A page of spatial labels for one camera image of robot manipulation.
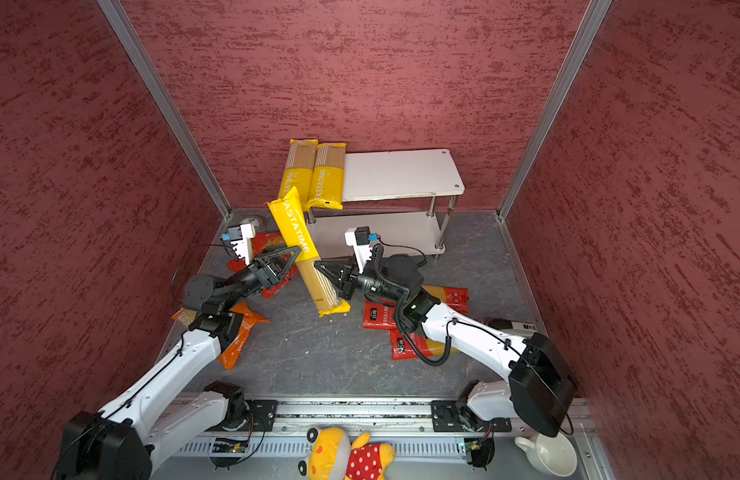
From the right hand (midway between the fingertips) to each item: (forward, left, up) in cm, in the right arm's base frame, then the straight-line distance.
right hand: (314, 270), depth 63 cm
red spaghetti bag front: (-7, -20, -32) cm, 38 cm away
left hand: (+4, +3, +1) cm, 5 cm away
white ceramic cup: (-31, -55, -36) cm, 73 cm away
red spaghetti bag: (+4, -15, -32) cm, 35 cm away
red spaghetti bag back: (+9, -40, -33) cm, 52 cm away
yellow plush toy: (-31, -3, -26) cm, 41 cm away
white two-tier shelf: (+24, -23, -1) cm, 33 cm away
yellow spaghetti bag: (-4, -2, -5) cm, 7 cm away
